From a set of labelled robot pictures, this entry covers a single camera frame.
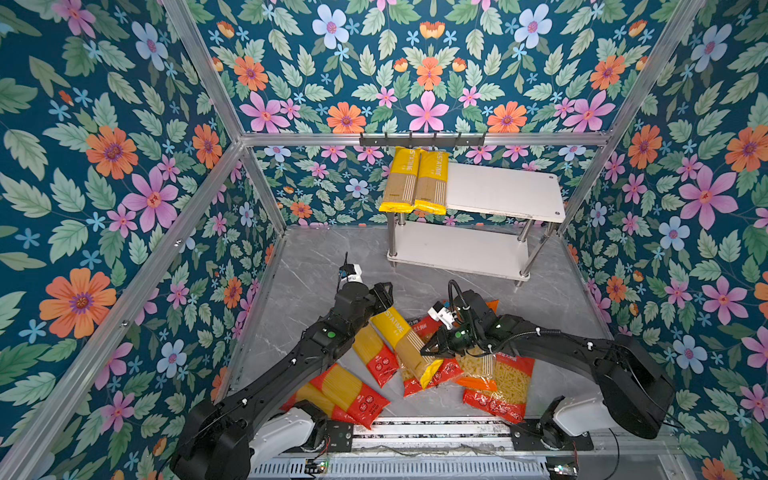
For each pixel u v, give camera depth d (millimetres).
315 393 788
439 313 777
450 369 784
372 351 862
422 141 922
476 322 654
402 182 811
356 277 720
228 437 387
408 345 804
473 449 718
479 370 784
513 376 802
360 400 754
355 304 596
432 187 801
